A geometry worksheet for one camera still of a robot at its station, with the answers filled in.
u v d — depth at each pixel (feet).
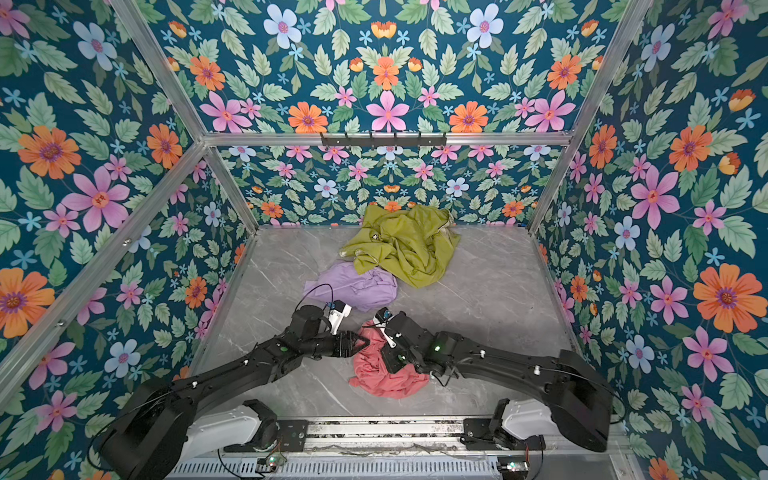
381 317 2.31
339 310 2.54
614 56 2.46
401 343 1.95
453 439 2.46
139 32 2.30
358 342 2.65
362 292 3.20
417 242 3.33
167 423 1.35
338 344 2.37
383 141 3.03
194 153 2.90
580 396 1.35
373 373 2.56
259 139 3.06
